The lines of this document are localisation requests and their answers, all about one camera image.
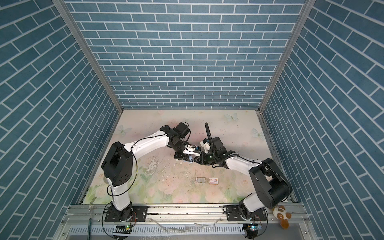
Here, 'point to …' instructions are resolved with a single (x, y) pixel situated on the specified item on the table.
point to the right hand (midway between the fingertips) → (193, 159)
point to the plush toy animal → (280, 213)
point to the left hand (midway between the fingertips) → (189, 155)
